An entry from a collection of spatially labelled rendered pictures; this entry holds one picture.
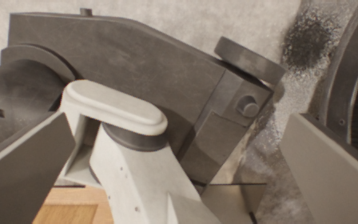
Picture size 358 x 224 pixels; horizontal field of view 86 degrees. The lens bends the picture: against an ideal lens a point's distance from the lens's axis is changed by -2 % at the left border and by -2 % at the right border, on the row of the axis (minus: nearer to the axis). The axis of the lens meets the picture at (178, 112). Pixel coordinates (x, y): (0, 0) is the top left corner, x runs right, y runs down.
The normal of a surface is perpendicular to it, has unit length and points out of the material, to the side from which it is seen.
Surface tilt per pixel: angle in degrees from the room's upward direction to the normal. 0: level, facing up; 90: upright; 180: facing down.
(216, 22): 0
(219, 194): 0
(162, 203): 90
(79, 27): 0
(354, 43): 90
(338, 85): 90
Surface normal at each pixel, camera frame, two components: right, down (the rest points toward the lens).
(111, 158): -0.64, 0.05
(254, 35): 0.06, 0.47
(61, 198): 0.06, -0.88
